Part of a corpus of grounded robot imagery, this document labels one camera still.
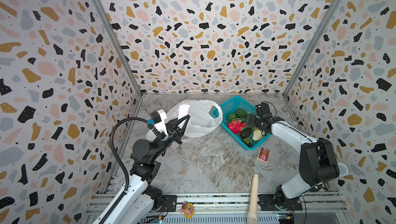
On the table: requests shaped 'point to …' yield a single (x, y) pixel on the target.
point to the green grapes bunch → (247, 140)
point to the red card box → (263, 154)
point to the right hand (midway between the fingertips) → (252, 117)
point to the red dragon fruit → (235, 126)
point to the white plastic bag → (204, 115)
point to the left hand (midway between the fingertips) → (188, 116)
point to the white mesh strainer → (343, 169)
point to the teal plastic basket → (230, 105)
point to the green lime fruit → (230, 116)
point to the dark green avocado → (241, 112)
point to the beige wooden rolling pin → (252, 215)
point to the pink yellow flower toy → (188, 209)
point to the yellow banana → (249, 112)
